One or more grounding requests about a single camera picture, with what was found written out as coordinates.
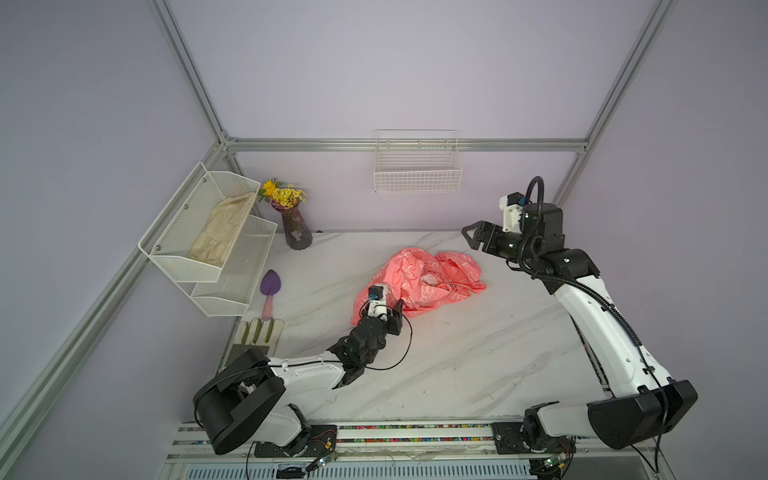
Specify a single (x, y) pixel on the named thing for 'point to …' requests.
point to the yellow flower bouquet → (287, 197)
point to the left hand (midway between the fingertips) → (393, 301)
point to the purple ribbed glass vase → (297, 234)
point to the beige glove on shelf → (215, 239)
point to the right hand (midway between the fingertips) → (475, 240)
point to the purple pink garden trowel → (270, 285)
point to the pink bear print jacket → (421, 279)
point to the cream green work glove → (258, 332)
